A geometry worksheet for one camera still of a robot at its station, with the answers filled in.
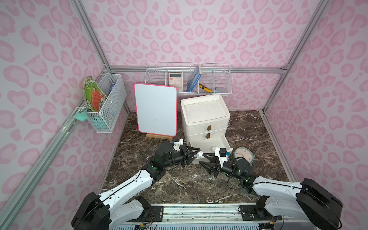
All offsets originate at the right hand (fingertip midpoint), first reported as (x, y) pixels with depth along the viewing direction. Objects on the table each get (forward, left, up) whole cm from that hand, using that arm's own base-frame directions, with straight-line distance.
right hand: (201, 160), depth 71 cm
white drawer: (+19, +5, 0) cm, 20 cm away
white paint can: (+1, +1, +3) cm, 3 cm away
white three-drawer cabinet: (+22, -2, +3) cm, 22 cm away
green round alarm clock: (+14, -29, -19) cm, 38 cm away
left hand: (+3, +1, +4) cm, 6 cm away
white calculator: (+51, +16, +11) cm, 55 cm away
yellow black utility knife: (+49, -4, +5) cm, 50 cm away
